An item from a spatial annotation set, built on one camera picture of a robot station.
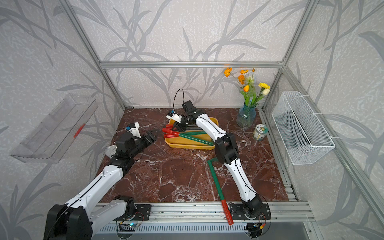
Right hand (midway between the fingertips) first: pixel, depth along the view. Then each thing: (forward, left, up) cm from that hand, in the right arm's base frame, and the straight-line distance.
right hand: (173, 125), depth 96 cm
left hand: (-12, +6, +10) cm, 17 cm away
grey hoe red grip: (-13, -15, +16) cm, 25 cm away
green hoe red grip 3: (-43, -29, -10) cm, 53 cm away
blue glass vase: (+9, -49, -1) cm, 50 cm away
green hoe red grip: (-3, +4, 0) cm, 5 cm away
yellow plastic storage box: (-9, -6, -5) cm, 12 cm away
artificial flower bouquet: (+15, -51, +12) cm, 54 cm away
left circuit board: (-52, +17, -12) cm, 56 cm away
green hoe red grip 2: (-6, -3, -2) cm, 7 cm away
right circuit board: (-54, -44, -14) cm, 70 cm away
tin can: (-15, +38, -5) cm, 41 cm away
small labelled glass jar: (-3, -56, -4) cm, 57 cm away
